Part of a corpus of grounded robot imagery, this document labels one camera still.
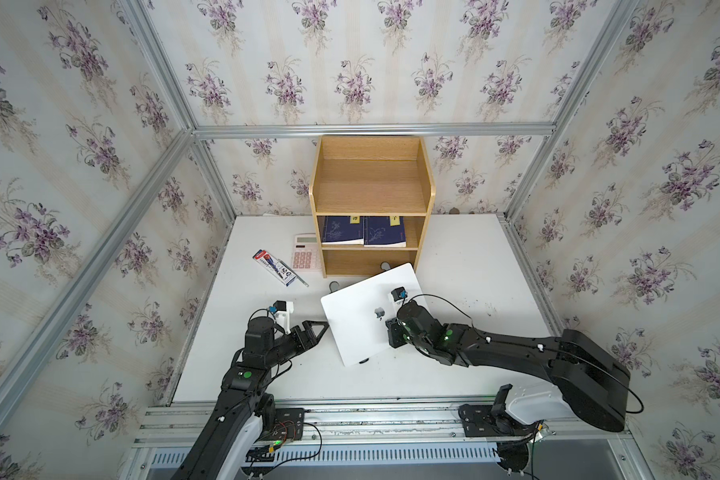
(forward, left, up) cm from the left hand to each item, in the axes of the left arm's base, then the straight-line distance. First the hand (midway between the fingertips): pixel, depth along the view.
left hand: (325, 334), depth 79 cm
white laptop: (+7, -9, -2) cm, 11 cm away
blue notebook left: (+31, -3, +8) cm, 32 cm away
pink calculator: (+35, +10, -9) cm, 37 cm away
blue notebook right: (+29, -17, +9) cm, 35 cm away
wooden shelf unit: (+31, -13, +22) cm, 40 cm away
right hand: (+4, -18, -4) cm, 18 cm away
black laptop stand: (+14, -2, +2) cm, 14 cm away
